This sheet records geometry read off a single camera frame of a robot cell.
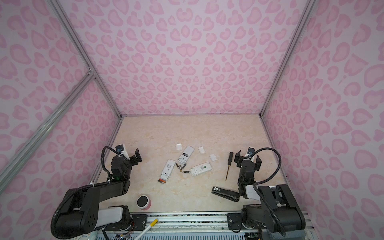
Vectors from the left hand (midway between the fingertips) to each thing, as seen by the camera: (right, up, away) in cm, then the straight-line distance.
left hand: (130, 148), depth 88 cm
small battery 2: (+30, -13, +3) cm, 33 cm away
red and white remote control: (+32, -5, +8) cm, 34 cm away
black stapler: (+58, -23, -9) cm, 63 cm away
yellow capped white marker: (+18, -35, -15) cm, 42 cm away
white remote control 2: (+41, -13, +2) cm, 43 cm away
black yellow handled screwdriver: (+59, -10, +5) cm, 60 cm away
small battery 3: (+31, -11, +5) cm, 34 cm away
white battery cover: (+50, -7, +8) cm, 51 cm away
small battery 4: (+33, -15, +2) cm, 36 cm away
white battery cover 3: (+42, -3, +13) cm, 44 cm away
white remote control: (+21, -14, +2) cm, 25 cm away
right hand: (+70, -2, -1) cm, 70 cm away
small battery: (+28, -12, +5) cm, 30 cm away
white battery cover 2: (+27, -1, +13) cm, 30 cm away
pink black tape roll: (+13, -25, -13) cm, 31 cm away
